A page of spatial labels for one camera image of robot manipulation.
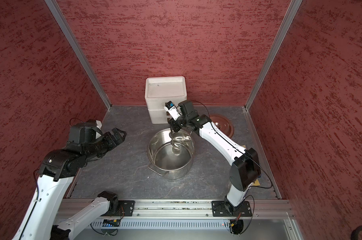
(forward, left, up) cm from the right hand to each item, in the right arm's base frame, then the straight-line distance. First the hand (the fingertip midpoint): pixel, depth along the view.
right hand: (170, 123), depth 80 cm
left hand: (-15, +22, +7) cm, 27 cm away
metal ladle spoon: (-2, -1, -27) cm, 27 cm away
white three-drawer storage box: (+28, +9, +1) cm, 29 cm away
